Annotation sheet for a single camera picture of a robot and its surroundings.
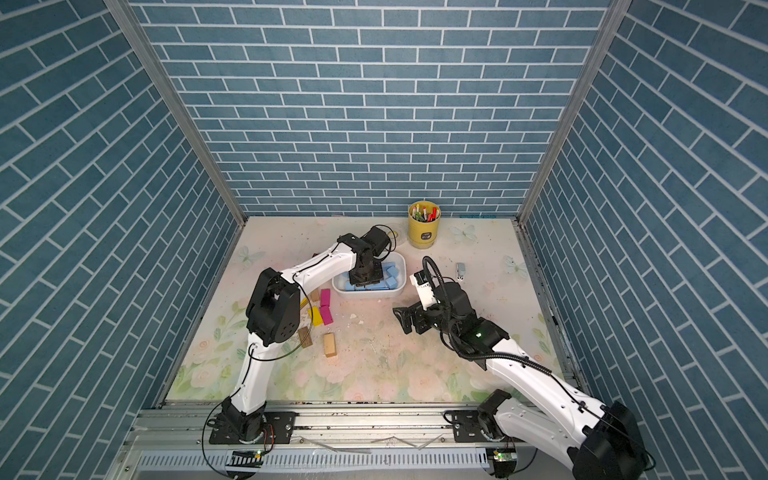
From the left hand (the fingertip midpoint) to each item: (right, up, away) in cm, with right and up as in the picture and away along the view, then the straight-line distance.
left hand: (381, 282), depth 96 cm
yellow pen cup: (+14, +20, +7) cm, 25 cm away
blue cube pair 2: (+3, -1, +2) cm, 4 cm away
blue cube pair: (+3, +3, +5) cm, 7 cm away
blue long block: (-3, -2, -1) cm, 4 cm away
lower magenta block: (-17, -10, -3) cm, 20 cm away
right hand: (+9, -3, -18) cm, 21 cm away
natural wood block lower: (-15, -17, -11) cm, 25 cm away
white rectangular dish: (+6, +7, +6) cm, 11 cm away
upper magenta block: (-18, -5, 0) cm, 19 cm away
